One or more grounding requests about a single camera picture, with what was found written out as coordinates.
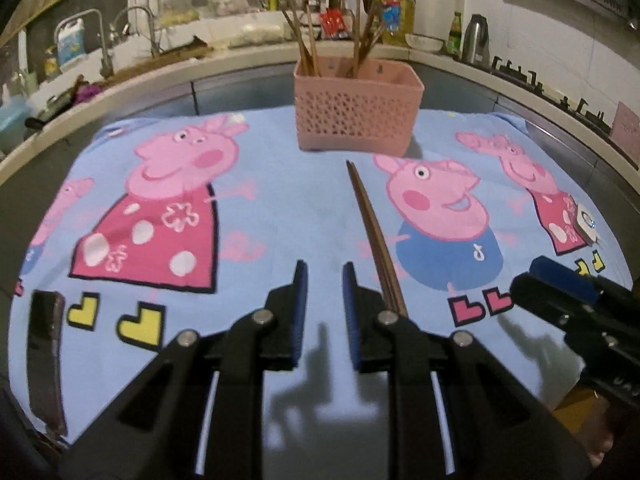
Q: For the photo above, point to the dark wooden chopstick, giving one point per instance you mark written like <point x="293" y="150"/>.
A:
<point x="377" y="239"/>
<point x="382" y="244"/>

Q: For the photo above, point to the white square device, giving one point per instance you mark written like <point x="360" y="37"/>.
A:
<point x="585" y="225"/>

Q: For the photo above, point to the yellow cooking oil bottle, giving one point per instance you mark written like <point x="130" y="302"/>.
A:
<point x="398" y="18"/>

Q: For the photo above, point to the purple cloth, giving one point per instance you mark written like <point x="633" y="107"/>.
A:
<point x="86" y="92"/>

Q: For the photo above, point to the blue plastic container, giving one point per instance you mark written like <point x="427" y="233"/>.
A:
<point x="13" y="116"/>

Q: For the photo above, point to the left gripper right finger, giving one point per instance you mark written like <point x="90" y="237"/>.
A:
<point x="454" y="411"/>

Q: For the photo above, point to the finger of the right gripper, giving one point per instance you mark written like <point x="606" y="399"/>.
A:
<point x="585" y="288"/>
<point x="553" y="306"/>

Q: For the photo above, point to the green glass bottle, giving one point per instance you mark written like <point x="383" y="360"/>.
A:
<point x="453" y="44"/>

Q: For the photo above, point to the red snack packet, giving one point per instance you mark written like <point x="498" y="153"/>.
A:
<point x="332" y="24"/>

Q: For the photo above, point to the blue cartoon pig towel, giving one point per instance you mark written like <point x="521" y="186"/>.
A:
<point x="186" y="223"/>

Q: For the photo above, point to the wooden cutting board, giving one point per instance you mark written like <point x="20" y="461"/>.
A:
<point x="196" y="49"/>

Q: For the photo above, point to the black phone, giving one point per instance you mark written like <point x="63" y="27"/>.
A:
<point x="44" y="339"/>

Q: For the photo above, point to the pink perforated utensil basket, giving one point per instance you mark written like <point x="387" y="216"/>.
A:
<point x="373" y="113"/>

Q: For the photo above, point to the black gas stove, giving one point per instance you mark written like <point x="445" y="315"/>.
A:
<point x="530" y="82"/>

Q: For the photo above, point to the brown wooden chopstick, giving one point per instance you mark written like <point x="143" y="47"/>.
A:
<point x="379" y="29"/>
<point x="366" y="38"/>
<point x="312" y="42"/>
<point x="292" y="35"/>
<point x="291" y="14"/>
<point x="356" y="42"/>

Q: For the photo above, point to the black pan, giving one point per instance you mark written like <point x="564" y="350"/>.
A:
<point x="55" y="106"/>

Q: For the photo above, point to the white ceramic bowl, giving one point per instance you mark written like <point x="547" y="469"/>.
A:
<point x="424" y="44"/>

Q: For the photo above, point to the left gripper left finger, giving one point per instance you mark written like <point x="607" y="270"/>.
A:
<point x="195" y="411"/>

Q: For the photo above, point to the steel thermos kettle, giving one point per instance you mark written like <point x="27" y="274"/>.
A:
<point x="475" y="47"/>

